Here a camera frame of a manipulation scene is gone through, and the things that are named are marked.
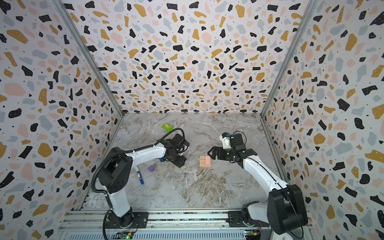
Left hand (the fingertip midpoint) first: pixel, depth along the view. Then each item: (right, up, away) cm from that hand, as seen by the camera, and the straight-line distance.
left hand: (181, 159), depth 91 cm
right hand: (+19, +7, -7) cm, 21 cm away
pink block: (+16, -1, +1) cm, 17 cm away
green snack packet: (-13, +20, +22) cm, 32 cm away
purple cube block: (-19, -5, +1) cm, 19 cm away
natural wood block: (+13, 0, +5) cm, 14 cm away
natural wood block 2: (+13, -1, +3) cm, 13 cm away
